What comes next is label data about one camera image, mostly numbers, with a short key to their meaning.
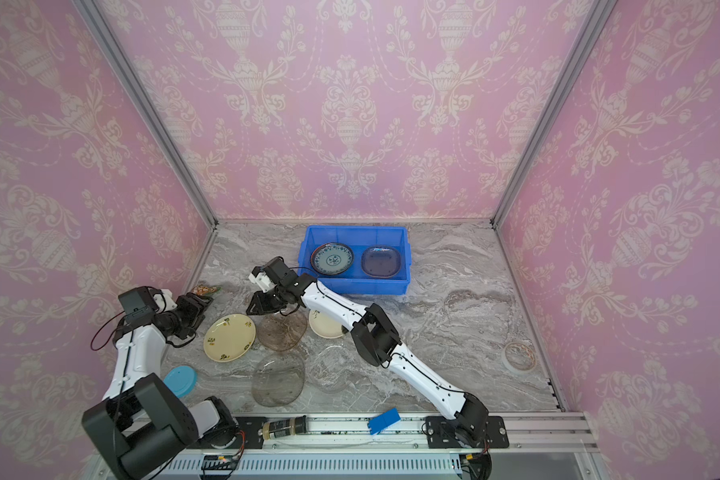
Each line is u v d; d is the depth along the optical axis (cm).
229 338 94
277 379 83
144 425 44
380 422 75
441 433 73
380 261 107
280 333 92
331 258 106
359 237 110
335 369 85
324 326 92
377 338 67
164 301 70
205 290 99
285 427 73
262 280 90
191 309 75
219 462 73
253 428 75
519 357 86
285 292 79
